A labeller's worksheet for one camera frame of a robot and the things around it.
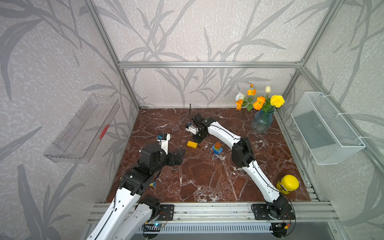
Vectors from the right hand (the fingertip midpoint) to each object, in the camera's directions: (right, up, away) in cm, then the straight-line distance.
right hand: (195, 139), depth 102 cm
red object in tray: (-40, +8, -34) cm, 54 cm away
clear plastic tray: (-52, +3, -34) cm, 63 cm away
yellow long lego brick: (-2, -3, -5) cm, 6 cm away
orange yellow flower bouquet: (+43, +22, -15) cm, 51 cm away
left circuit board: (-18, -39, -31) cm, 53 cm away
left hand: (-7, -2, -31) cm, 32 cm away
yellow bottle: (+47, -18, -30) cm, 58 cm away
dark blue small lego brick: (+13, -8, -9) cm, 18 cm away
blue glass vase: (+45, +12, -3) cm, 47 cm away
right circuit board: (+42, -40, -31) cm, 66 cm away
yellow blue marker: (-22, -22, -23) cm, 38 cm away
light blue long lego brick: (+15, -6, -12) cm, 20 cm away
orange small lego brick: (+14, -2, -13) cm, 20 cm away
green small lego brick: (+14, -5, -12) cm, 19 cm away
